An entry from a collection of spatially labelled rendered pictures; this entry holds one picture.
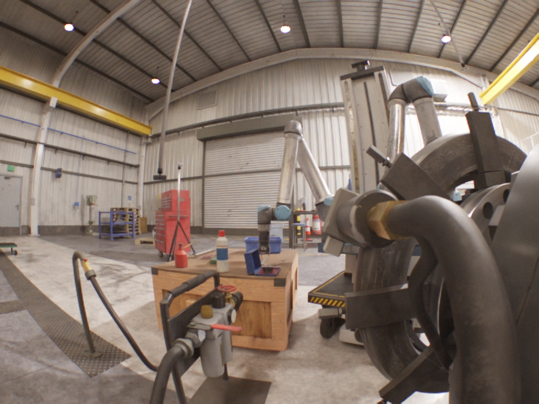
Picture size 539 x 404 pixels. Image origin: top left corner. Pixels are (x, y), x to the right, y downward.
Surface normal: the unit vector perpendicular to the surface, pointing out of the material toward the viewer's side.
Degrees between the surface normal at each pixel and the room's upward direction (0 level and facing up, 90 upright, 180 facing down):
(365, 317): 90
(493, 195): 90
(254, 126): 90
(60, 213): 90
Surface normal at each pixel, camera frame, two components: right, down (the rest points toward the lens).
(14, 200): 0.95, -0.04
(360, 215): -0.18, -0.06
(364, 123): -0.61, -0.04
